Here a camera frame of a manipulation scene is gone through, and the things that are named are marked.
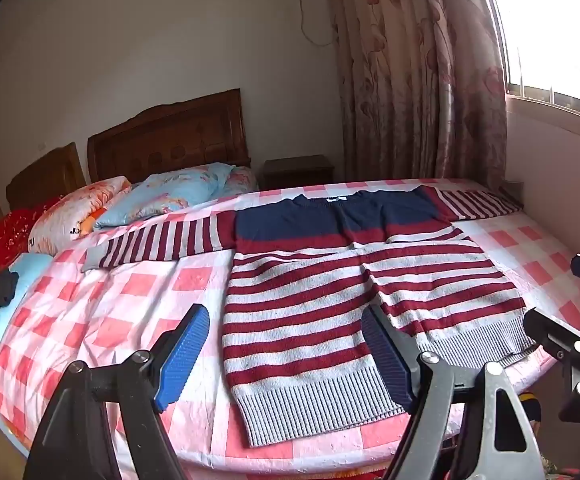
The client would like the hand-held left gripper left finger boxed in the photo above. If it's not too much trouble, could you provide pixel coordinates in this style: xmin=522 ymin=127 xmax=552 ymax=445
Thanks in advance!
xmin=22 ymin=304 xmax=211 ymax=480

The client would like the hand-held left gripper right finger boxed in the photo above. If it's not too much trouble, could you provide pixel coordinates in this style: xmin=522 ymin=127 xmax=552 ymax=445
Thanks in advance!
xmin=362 ymin=305 xmax=545 ymax=480

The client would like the red white striped navy sweater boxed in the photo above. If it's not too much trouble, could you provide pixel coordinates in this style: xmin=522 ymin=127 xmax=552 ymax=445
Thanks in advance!
xmin=81 ymin=185 xmax=550 ymax=448

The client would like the yellow black object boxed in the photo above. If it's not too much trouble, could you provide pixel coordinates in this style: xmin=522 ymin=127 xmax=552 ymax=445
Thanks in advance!
xmin=517 ymin=392 xmax=543 ymax=436

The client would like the pink checkered bed sheet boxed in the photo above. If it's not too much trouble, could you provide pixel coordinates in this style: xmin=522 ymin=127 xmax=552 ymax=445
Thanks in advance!
xmin=0 ymin=177 xmax=580 ymax=476

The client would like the blue floral pillow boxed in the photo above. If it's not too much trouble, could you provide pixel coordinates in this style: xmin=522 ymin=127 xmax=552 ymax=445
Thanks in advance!
xmin=92 ymin=162 xmax=238 ymax=231

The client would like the orange white floral pillow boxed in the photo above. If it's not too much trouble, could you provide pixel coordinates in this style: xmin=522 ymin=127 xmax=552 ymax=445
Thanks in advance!
xmin=27 ymin=176 xmax=132 ymax=256

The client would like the pink floral pillow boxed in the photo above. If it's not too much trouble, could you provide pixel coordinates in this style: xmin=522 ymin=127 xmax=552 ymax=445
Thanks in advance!
xmin=222 ymin=166 xmax=259 ymax=195

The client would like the dark wooden nightstand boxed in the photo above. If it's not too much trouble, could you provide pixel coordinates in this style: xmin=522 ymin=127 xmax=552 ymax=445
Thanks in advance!
xmin=262 ymin=155 xmax=335 ymax=191

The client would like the large carved wooden headboard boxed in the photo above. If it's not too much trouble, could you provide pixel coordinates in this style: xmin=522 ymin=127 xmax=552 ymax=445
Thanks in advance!
xmin=87 ymin=88 xmax=251 ymax=186

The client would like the red patterned blanket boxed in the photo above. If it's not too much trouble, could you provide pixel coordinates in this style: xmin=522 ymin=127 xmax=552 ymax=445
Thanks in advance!
xmin=0 ymin=197 xmax=63 ymax=311

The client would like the small wooden headboard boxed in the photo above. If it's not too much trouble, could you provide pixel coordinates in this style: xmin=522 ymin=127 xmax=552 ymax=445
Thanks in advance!
xmin=6 ymin=142 xmax=87 ymax=211

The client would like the barred window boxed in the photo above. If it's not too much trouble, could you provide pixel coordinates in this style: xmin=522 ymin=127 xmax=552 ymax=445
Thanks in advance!
xmin=474 ymin=0 xmax=580 ymax=127

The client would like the pink floral curtain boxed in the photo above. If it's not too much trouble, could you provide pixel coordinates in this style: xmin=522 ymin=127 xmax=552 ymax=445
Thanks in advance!
xmin=320 ymin=0 xmax=508 ymax=192

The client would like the white power cable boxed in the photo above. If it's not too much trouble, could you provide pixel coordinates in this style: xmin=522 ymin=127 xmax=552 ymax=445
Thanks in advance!
xmin=296 ymin=0 xmax=341 ymax=48

